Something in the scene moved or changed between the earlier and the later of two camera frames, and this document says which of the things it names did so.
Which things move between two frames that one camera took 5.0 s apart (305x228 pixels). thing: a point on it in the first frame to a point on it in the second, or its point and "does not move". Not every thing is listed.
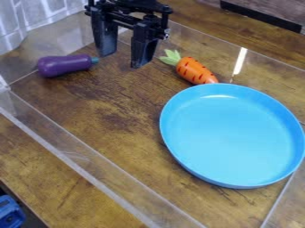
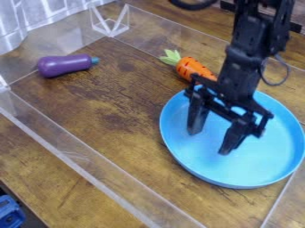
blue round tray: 235,134 does not move
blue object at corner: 13,215 does not move
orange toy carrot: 191,68 does not move
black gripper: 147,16 to 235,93
